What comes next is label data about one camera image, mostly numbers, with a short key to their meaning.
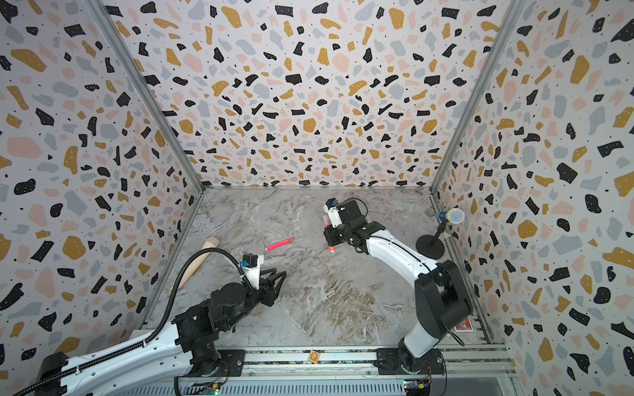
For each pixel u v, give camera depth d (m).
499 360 0.76
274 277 0.68
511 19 0.72
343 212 0.68
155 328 0.50
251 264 0.62
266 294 0.65
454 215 0.78
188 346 0.52
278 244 1.01
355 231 0.66
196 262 0.92
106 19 0.70
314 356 0.75
